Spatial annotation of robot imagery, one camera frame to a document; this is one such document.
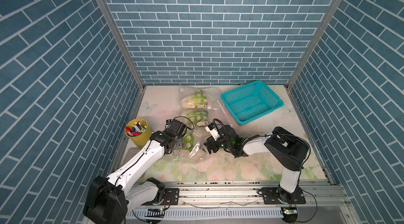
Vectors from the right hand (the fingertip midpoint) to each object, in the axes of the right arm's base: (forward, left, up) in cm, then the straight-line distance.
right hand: (204, 144), depth 87 cm
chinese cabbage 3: (+28, +6, +5) cm, 29 cm away
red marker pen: (+1, +41, +10) cm, 42 cm away
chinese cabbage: (-1, +8, +4) cm, 9 cm away
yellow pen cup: (+2, +37, +6) cm, 37 cm away
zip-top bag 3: (+43, -2, -3) cm, 43 cm away
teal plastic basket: (+37, -30, -3) cm, 48 cm away
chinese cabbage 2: (+13, +6, +8) cm, 16 cm away
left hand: (-3, +13, +5) cm, 14 cm away
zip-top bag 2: (+9, +2, +6) cm, 11 cm away
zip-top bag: (-6, +4, +4) cm, 8 cm away
